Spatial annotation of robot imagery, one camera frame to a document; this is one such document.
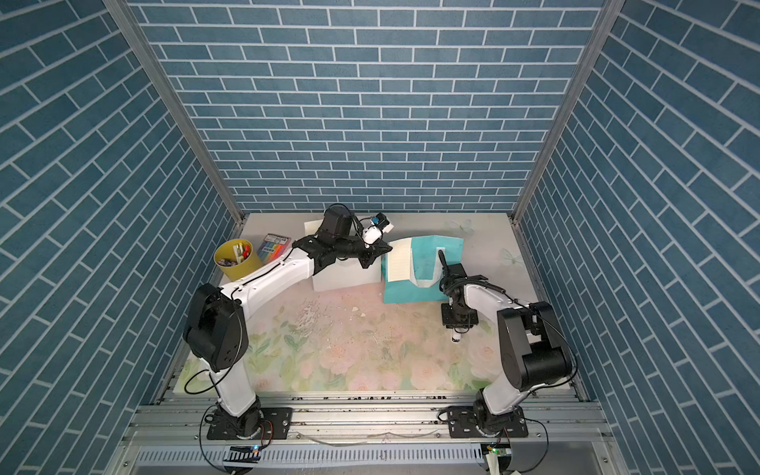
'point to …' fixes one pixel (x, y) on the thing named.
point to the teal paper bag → (424, 254)
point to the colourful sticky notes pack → (273, 247)
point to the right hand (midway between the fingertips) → (456, 324)
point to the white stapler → (455, 336)
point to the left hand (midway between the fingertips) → (395, 248)
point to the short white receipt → (400, 260)
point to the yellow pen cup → (236, 258)
